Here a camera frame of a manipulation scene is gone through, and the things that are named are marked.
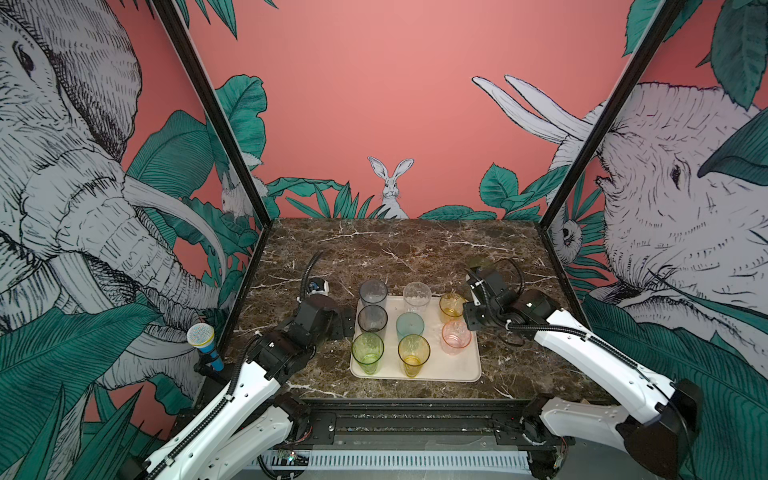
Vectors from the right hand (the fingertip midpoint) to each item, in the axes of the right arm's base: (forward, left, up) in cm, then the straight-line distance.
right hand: (466, 310), depth 77 cm
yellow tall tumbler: (-10, +14, -4) cm, 18 cm away
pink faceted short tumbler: (-1, 0, -15) cm, 15 cm away
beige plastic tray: (-9, +5, -19) cm, 22 cm away
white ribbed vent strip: (-32, +20, -16) cm, 41 cm away
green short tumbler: (+27, -12, -16) cm, 34 cm away
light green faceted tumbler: (-7, +27, -11) cm, 30 cm away
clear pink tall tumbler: (+11, +12, -12) cm, 20 cm away
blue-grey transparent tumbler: (+14, +26, -15) cm, 33 cm away
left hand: (-1, +34, +2) cm, 34 cm away
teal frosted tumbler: (+2, +15, -12) cm, 19 cm away
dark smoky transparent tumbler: (+1, +25, -8) cm, 26 cm away
